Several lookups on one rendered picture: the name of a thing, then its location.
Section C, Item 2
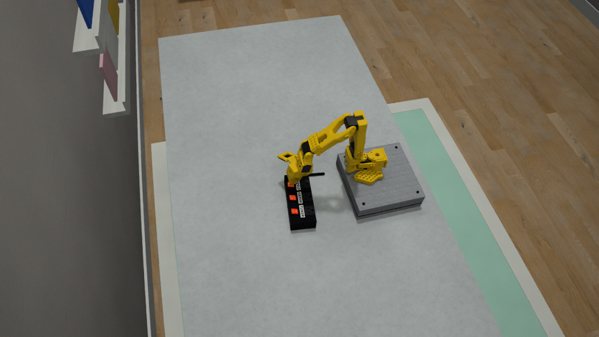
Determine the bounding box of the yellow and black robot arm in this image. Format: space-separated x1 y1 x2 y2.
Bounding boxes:
296 110 386 185

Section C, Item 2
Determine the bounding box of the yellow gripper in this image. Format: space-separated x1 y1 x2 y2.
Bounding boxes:
277 151 313 186

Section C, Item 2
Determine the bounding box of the black power strip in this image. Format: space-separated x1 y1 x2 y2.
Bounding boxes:
284 172 325 230

